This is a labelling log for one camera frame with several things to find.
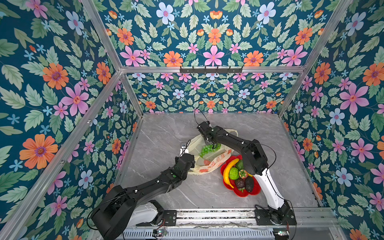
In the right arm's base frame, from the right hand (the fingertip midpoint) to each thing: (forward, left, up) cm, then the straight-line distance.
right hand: (212, 137), depth 101 cm
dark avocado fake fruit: (-32, -19, -1) cm, 37 cm away
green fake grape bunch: (-9, +3, 0) cm, 10 cm away
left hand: (-16, +13, +9) cm, 23 cm away
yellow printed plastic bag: (-21, +2, +5) cm, 21 cm away
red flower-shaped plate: (-37, -17, +16) cm, 44 cm away
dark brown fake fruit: (-32, -14, +1) cm, 35 cm away
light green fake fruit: (-27, -11, +2) cm, 29 cm away
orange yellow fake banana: (-28, -6, +2) cm, 28 cm away
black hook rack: (+27, +1, +34) cm, 44 cm away
